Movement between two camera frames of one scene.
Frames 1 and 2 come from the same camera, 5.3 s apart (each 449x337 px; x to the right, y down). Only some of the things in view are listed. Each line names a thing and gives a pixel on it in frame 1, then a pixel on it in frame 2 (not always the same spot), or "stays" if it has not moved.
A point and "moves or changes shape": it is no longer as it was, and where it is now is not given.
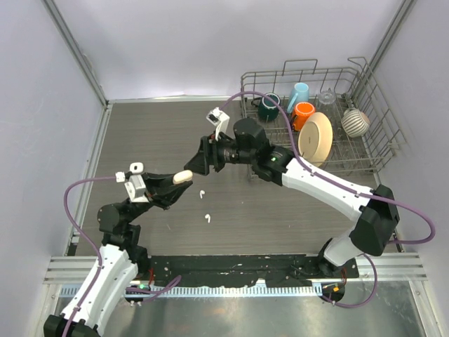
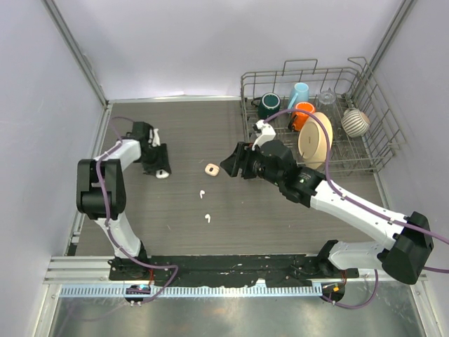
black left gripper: [160, 190] -> [161, 163]
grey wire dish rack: [334, 116] stays
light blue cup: [299, 94] stays
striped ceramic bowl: [355, 123] stays
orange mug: [302, 112] stays
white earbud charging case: [136, 167] moves or changes shape
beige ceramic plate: [315, 139] stays
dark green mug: [267, 110] stays
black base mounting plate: [287, 272] stays
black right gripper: [208, 152] -> [241, 159]
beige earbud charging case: [182, 176] moves or changes shape
